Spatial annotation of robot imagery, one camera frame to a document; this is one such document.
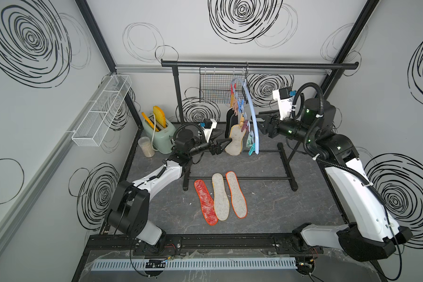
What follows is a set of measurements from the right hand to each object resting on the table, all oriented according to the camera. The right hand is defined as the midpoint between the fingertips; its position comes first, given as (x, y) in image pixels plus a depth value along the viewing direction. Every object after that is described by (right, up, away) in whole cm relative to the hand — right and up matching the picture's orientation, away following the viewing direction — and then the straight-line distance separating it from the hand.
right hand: (258, 115), depth 58 cm
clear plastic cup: (-52, -12, +39) cm, 66 cm away
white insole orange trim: (-11, -39, +27) cm, 49 cm away
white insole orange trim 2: (-3, -39, +28) cm, 48 cm away
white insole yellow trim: (-5, -12, +21) cm, 25 cm away
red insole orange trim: (-18, -40, +27) cm, 51 cm away
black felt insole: (-7, +1, +18) cm, 19 cm away
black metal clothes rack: (-25, -13, +6) cm, 28 cm away
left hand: (-9, -7, +16) cm, 20 cm away
